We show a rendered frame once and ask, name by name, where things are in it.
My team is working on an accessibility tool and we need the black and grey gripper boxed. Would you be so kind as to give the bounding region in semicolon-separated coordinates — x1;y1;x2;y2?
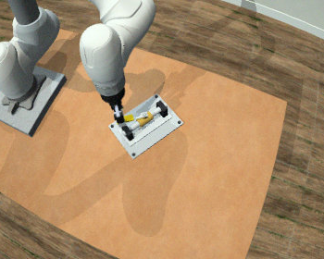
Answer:
100;88;126;128

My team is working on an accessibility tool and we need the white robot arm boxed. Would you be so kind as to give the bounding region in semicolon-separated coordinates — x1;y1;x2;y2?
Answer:
0;0;156;115

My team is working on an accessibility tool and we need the ball valve with yellow lever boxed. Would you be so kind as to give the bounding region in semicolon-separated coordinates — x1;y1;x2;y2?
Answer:
118;101;172;147

